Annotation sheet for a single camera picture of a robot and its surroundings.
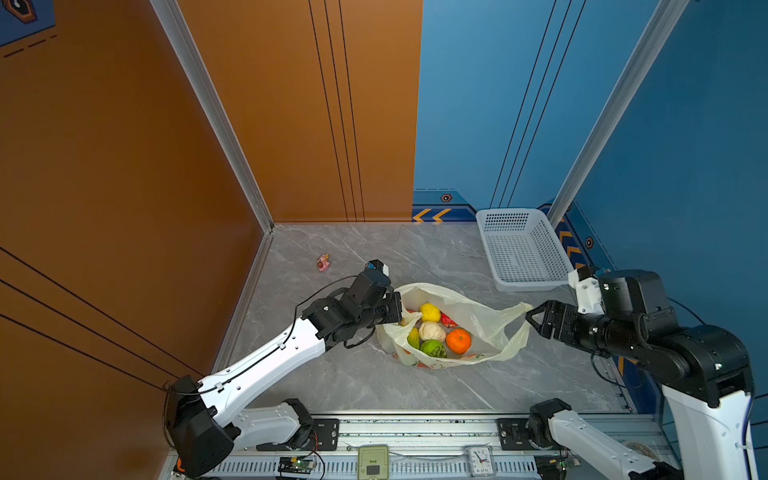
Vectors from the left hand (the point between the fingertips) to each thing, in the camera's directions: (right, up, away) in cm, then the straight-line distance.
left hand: (406, 302), depth 74 cm
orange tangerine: (+15, -13, +11) cm, 23 cm away
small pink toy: (-28, +9, +31) cm, 43 cm away
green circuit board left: (-27, -38, -3) cm, 47 cm away
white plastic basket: (+46, +13, +38) cm, 61 cm away
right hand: (+25, 0, -15) cm, 29 cm away
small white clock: (+17, -36, -5) cm, 40 cm away
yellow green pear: (+2, -12, +11) cm, 17 cm away
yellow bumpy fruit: (+8, -6, +15) cm, 18 cm away
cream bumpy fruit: (+8, -10, +11) cm, 17 cm away
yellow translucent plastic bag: (+22, -6, -2) cm, 22 cm away
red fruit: (+12, -8, +14) cm, 20 cm away
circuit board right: (+35, -38, -4) cm, 52 cm away
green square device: (-8, -36, -5) cm, 37 cm away
